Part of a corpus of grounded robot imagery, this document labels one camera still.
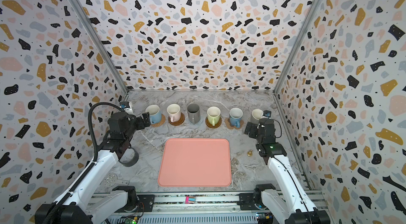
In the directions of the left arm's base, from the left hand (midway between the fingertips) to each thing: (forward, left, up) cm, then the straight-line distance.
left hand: (140, 111), depth 79 cm
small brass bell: (-14, -57, -22) cm, 63 cm away
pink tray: (-18, -27, -22) cm, 39 cm away
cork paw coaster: (+8, -46, -23) cm, 52 cm away
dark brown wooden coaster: (+8, -15, -24) cm, 29 cm away
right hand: (-4, -60, -4) cm, 60 cm away
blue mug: (+9, -51, -16) cm, 55 cm away
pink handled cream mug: (+14, -12, -18) cm, 26 cm away
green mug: (+7, -37, -14) cm, 40 cm away
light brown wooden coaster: (+5, -35, -23) cm, 42 cm away
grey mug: (+8, -64, -15) cm, 66 cm away
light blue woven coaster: (+9, -29, -23) cm, 38 cm away
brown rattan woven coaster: (+8, -3, -23) cm, 25 cm away
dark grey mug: (+9, -25, -12) cm, 29 cm away
